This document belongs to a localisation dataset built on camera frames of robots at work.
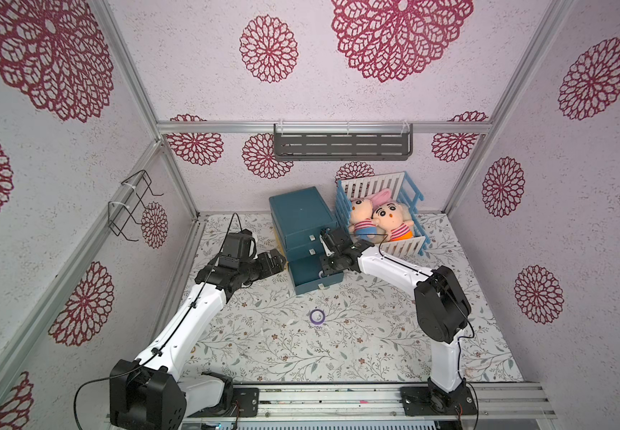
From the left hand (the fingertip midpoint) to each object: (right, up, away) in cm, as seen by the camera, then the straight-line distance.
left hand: (274, 265), depth 81 cm
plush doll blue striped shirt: (+31, +14, +21) cm, 40 cm away
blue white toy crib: (+49, +30, +32) cm, 65 cm away
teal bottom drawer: (+9, -6, +16) cm, 19 cm away
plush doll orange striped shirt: (+42, +15, +19) cm, 49 cm away
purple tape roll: (+13, -18, +9) cm, 24 cm away
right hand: (+19, 0, +14) cm, 24 cm away
